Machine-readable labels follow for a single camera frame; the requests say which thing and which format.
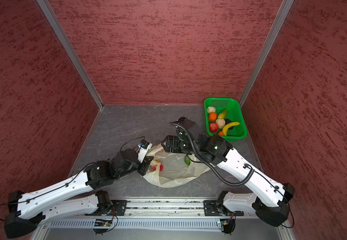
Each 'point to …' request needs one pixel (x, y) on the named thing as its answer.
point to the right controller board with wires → (228, 225)
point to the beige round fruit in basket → (211, 109)
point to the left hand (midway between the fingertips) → (151, 161)
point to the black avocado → (227, 121)
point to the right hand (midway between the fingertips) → (168, 147)
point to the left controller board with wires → (102, 226)
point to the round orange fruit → (212, 116)
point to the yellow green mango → (223, 114)
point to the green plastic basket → (234, 114)
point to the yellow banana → (226, 127)
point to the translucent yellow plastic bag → (169, 169)
